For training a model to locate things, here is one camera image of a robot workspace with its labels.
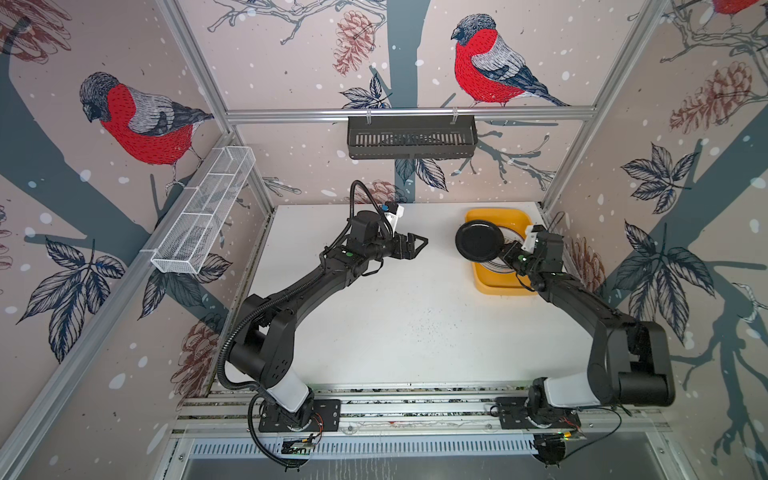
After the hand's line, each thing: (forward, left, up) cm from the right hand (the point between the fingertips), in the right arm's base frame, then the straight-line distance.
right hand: (497, 247), depth 90 cm
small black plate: (+2, +5, 0) cm, 6 cm away
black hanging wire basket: (+38, +27, +15) cm, 49 cm away
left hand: (-6, +24, +10) cm, 27 cm away
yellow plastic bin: (-4, +1, -14) cm, 14 cm away
